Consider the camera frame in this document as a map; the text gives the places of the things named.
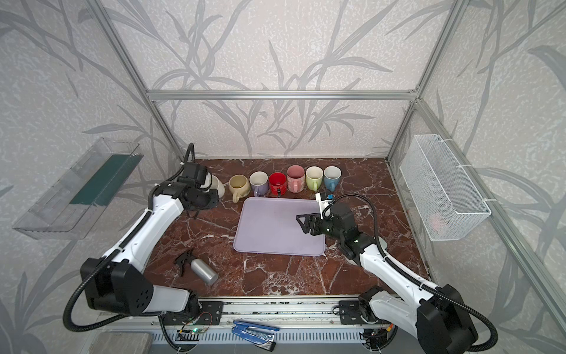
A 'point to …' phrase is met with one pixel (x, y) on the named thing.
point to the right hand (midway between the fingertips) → (303, 210)
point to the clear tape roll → (350, 261)
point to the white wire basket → (446, 203)
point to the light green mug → (314, 178)
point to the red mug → (278, 184)
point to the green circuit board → (190, 335)
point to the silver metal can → (204, 271)
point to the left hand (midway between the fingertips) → (216, 193)
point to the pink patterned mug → (296, 176)
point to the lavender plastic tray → (270, 226)
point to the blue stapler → (261, 336)
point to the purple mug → (259, 181)
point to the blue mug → (332, 174)
